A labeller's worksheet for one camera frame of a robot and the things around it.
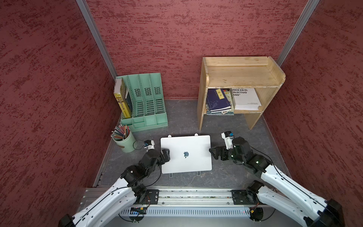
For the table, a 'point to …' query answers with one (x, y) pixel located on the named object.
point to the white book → (245, 99)
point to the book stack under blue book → (230, 112)
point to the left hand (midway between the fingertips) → (163, 155)
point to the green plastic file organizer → (145, 95)
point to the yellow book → (118, 94)
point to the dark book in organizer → (128, 100)
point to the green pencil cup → (127, 144)
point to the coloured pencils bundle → (120, 132)
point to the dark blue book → (217, 100)
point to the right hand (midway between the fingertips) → (214, 152)
